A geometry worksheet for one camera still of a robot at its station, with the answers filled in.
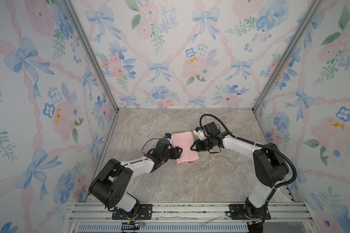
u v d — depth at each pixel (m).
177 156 0.80
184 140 0.91
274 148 0.50
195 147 0.86
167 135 0.81
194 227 0.70
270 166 0.48
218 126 1.03
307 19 0.72
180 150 0.87
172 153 0.79
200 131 0.86
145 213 0.74
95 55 0.88
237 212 0.73
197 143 0.82
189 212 0.76
